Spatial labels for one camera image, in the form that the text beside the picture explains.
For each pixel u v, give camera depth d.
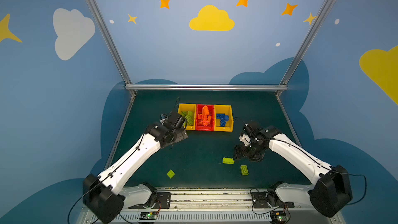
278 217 0.71
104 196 0.37
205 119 1.01
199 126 0.99
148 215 0.71
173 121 0.58
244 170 0.84
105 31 0.85
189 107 1.04
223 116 1.04
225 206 0.73
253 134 0.64
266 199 0.74
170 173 0.82
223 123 1.02
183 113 1.07
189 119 1.02
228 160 0.86
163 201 0.76
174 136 0.69
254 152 0.68
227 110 1.06
